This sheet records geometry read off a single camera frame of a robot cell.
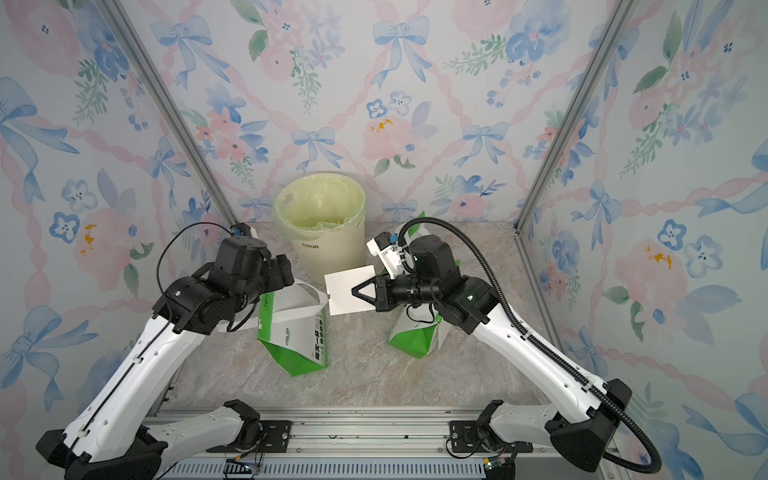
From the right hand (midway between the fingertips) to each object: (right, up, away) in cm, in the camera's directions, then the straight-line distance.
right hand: (357, 290), depth 62 cm
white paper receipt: (-4, 0, +1) cm, 4 cm away
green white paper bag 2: (+15, -13, +17) cm, 26 cm away
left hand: (-19, +5, +7) cm, 21 cm away
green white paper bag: (-17, -9, +9) cm, 21 cm away
